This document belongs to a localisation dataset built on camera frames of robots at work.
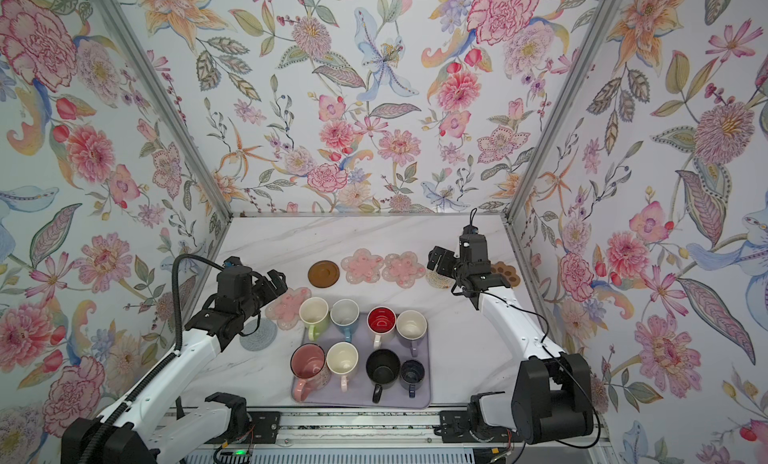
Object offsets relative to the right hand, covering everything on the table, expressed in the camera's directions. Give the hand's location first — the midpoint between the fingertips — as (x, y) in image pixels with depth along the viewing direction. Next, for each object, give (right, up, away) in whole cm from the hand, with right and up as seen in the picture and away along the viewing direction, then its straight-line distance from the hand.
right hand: (443, 255), depth 87 cm
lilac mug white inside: (-9, -21, +3) cm, 23 cm away
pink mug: (-38, -30, -5) cm, 49 cm away
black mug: (-18, -30, -5) cm, 36 cm away
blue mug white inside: (-29, -17, +1) cm, 34 cm away
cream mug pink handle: (-29, -28, -6) cm, 41 cm away
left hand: (-46, -7, -4) cm, 47 cm away
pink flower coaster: (-48, -18, +7) cm, 51 cm away
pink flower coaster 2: (-25, -5, +20) cm, 32 cm away
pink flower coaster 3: (-10, -5, +17) cm, 21 cm away
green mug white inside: (-38, -17, +2) cm, 41 cm away
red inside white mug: (-18, -20, +3) cm, 27 cm away
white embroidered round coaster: (+1, -9, +14) cm, 16 cm away
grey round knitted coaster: (-53, -24, +1) cm, 58 cm away
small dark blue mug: (-10, -33, -6) cm, 34 cm away
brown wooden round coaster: (-38, -7, +17) cm, 42 cm away
